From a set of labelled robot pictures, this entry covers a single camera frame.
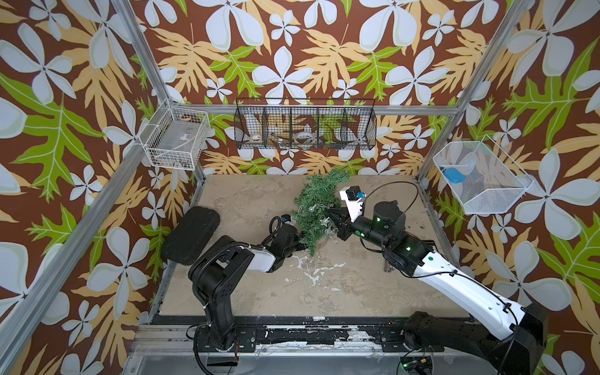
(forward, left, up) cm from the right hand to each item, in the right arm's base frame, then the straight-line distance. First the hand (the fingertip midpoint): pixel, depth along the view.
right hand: (325, 210), depth 69 cm
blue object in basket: (+21, -51, -6) cm, 55 cm away
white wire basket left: (+31, +54, +4) cm, 63 cm away
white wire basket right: (+16, -58, -4) cm, 60 cm away
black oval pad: (+7, +53, -27) cm, 60 cm away
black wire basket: (+45, +5, +1) cm, 45 cm away
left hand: (+9, +5, -27) cm, 29 cm away
